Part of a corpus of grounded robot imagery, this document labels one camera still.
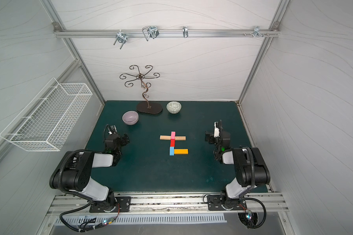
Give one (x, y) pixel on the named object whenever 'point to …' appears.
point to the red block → (172, 142)
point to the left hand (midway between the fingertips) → (118, 134)
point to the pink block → (173, 135)
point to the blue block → (171, 151)
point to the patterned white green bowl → (173, 107)
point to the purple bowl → (130, 117)
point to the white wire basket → (45, 124)
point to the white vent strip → (196, 219)
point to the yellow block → (181, 151)
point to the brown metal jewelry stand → (145, 107)
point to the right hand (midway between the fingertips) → (215, 129)
